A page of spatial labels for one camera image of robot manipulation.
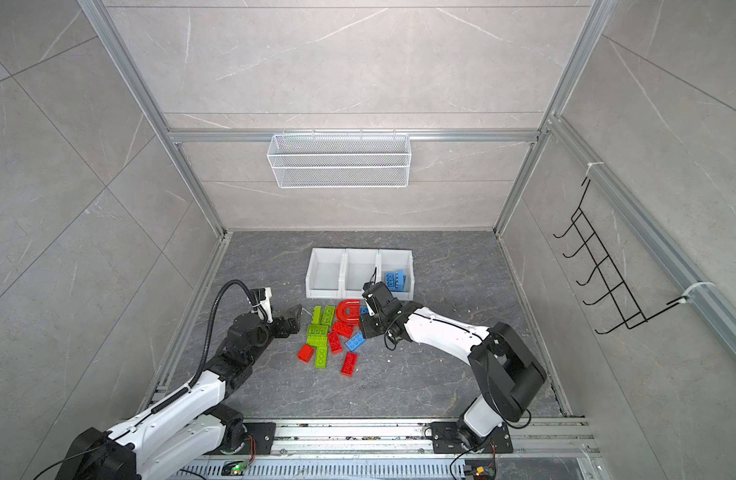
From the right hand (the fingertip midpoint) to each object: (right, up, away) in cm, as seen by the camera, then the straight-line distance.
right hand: (367, 321), depth 89 cm
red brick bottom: (-5, -12, -4) cm, 13 cm away
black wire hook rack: (+55, +11, -25) cm, 62 cm away
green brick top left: (-16, 0, +4) cm, 17 cm away
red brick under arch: (-8, -3, +2) cm, 8 cm away
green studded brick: (-15, -6, +1) cm, 17 cm away
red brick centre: (-10, -7, -1) cm, 12 cm away
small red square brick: (-18, -9, -3) cm, 21 cm away
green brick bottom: (-13, -10, -2) cm, 17 cm away
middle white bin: (-4, +15, +20) cm, 26 cm away
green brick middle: (-15, -3, +2) cm, 16 cm away
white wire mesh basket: (-10, +53, +12) cm, 55 cm away
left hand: (-23, +7, -5) cm, 25 cm away
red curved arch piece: (-6, +2, +7) cm, 10 cm away
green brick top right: (-13, +1, +6) cm, 14 cm away
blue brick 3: (-1, +2, +7) cm, 7 cm away
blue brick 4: (-4, -6, -1) cm, 7 cm away
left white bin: (-15, +14, +16) cm, 26 cm away
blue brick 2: (+11, +12, +12) cm, 20 cm away
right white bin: (+9, +18, +20) cm, 29 cm away
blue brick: (+8, +11, +14) cm, 20 cm away
